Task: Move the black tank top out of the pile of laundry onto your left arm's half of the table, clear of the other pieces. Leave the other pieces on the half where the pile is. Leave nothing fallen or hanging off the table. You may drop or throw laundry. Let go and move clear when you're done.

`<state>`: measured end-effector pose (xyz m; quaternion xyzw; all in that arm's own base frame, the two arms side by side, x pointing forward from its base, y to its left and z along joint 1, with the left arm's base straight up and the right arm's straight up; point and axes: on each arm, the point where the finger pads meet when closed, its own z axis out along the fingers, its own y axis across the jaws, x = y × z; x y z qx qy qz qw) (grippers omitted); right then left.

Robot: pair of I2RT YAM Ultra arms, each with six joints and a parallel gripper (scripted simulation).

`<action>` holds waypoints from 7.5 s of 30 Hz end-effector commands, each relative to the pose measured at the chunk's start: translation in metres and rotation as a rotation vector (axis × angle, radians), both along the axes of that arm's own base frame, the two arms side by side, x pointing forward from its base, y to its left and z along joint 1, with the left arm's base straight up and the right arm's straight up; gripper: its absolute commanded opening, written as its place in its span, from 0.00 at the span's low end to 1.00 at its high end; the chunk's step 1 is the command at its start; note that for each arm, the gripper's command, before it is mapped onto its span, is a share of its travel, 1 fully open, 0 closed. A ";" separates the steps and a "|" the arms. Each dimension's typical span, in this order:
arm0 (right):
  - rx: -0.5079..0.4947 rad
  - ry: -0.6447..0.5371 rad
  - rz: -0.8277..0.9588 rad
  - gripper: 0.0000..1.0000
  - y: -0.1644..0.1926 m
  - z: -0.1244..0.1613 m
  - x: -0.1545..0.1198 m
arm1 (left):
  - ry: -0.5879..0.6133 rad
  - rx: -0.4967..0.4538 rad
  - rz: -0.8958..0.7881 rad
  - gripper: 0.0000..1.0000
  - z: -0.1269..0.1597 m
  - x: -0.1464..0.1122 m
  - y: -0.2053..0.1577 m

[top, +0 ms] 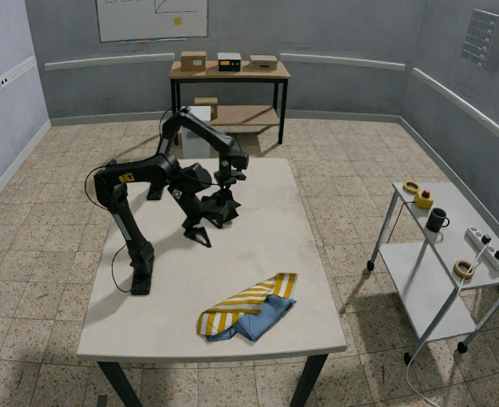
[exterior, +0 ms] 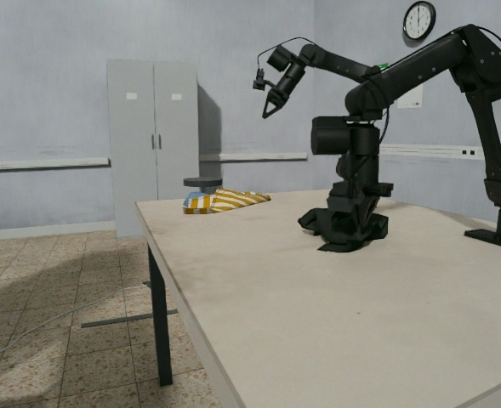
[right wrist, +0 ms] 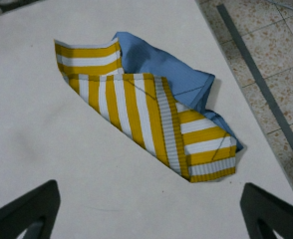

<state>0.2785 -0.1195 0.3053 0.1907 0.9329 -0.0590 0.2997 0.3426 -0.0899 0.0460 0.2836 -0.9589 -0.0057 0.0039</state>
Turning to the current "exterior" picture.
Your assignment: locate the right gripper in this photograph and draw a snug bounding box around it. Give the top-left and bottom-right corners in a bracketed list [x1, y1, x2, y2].
[257, 71, 297, 119]

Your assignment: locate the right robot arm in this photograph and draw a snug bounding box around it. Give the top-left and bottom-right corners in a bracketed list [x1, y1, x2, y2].
[253, 43, 381, 180]

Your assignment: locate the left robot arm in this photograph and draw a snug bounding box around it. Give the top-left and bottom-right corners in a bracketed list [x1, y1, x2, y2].
[310, 24, 501, 246]

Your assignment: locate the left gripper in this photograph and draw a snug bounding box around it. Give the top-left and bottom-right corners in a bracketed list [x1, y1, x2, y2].
[328, 154, 394, 234]

